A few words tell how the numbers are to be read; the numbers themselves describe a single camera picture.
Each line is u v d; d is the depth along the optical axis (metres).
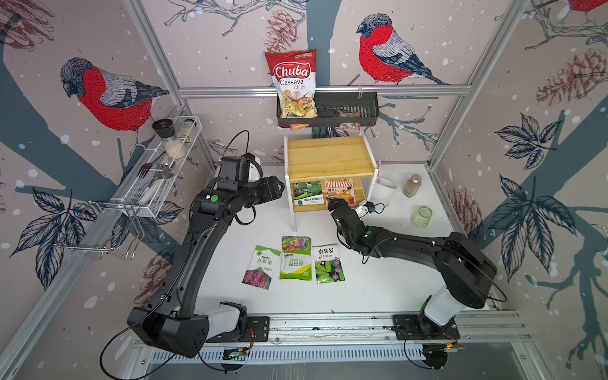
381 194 0.95
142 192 0.66
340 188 0.90
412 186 1.03
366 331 0.74
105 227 0.58
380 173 1.01
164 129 0.73
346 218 0.66
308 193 0.90
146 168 0.71
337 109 1.07
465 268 0.45
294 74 0.81
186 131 0.86
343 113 0.94
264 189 0.62
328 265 0.87
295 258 0.88
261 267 0.86
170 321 0.36
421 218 0.94
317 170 0.74
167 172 0.71
